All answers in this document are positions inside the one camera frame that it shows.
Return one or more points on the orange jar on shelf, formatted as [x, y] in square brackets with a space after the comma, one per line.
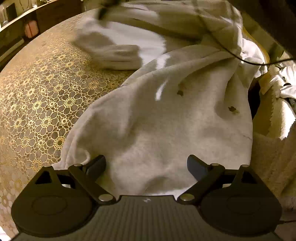
[30, 29]

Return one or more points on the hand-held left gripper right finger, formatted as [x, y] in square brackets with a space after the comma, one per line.
[196, 168]

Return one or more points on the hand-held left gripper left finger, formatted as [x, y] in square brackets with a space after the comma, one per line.
[97, 165]

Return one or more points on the gold lace tablecloth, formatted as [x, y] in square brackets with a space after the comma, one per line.
[34, 104]

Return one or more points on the wooden sideboard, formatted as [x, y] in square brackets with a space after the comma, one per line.
[57, 14]

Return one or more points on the white bear print garment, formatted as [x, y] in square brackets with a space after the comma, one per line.
[150, 129]

